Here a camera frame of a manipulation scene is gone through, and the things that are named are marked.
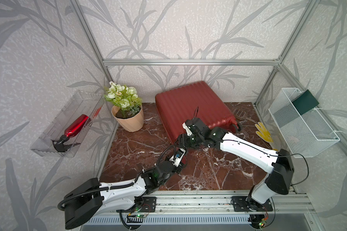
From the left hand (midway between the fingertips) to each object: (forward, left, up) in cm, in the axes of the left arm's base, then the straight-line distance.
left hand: (184, 155), depth 79 cm
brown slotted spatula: (+39, -45, -10) cm, 60 cm away
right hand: (+3, +4, +8) cm, 9 cm away
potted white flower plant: (+30, +38, +6) cm, 48 cm away
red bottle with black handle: (-5, +51, +21) cm, 55 cm away
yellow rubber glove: (+22, -59, -12) cm, 64 cm away
